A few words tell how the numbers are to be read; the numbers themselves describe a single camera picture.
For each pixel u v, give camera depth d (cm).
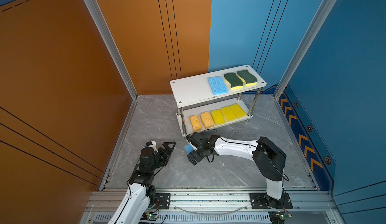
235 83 77
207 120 94
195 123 93
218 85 76
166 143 75
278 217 71
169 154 73
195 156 77
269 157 50
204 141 68
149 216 71
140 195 54
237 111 102
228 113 99
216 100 116
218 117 97
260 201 73
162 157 72
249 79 78
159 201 73
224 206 73
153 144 79
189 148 90
